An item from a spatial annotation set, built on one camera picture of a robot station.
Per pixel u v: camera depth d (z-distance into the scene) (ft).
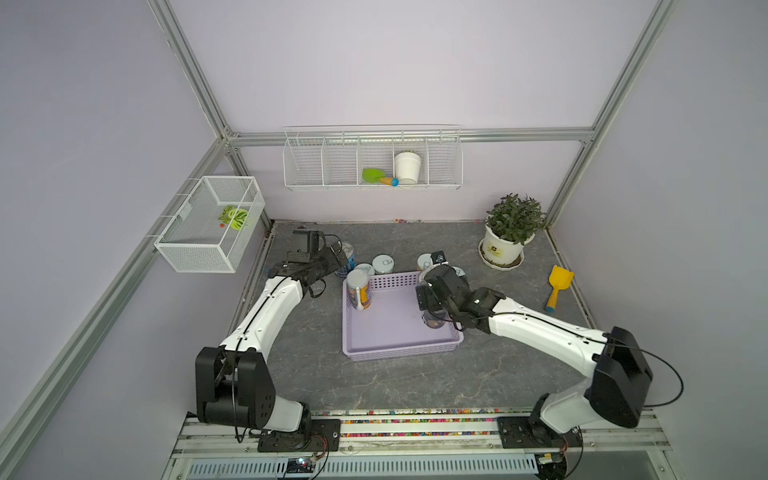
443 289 2.03
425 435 2.47
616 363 1.38
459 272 3.25
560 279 3.37
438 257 2.33
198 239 2.20
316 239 2.26
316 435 2.38
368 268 3.25
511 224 3.11
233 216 2.63
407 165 3.01
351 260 3.24
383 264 3.34
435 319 2.92
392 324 3.07
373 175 3.27
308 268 2.03
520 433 2.42
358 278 2.92
